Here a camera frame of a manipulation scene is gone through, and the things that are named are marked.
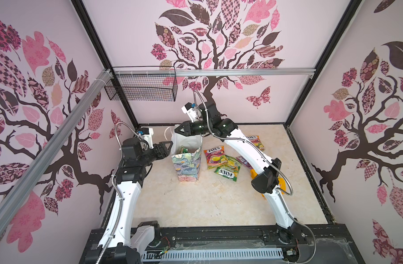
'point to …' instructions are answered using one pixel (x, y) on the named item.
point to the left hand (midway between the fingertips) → (169, 146)
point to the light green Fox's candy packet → (229, 169)
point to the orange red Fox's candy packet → (216, 156)
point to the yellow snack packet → (281, 182)
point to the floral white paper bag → (187, 166)
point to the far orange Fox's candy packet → (256, 139)
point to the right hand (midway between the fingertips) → (176, 128)
